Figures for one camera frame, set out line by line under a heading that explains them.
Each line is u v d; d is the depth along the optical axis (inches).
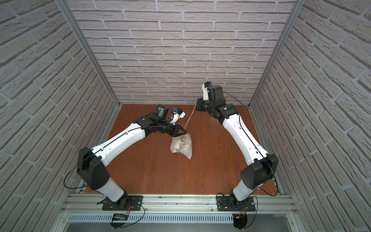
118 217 28.4
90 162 18.0
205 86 26.8
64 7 27.4
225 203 28.9
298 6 27.3
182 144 29.9
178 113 27.4
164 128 26.0
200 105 26.4
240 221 27.4
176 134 26.3
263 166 16.2
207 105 24.9
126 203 27.1
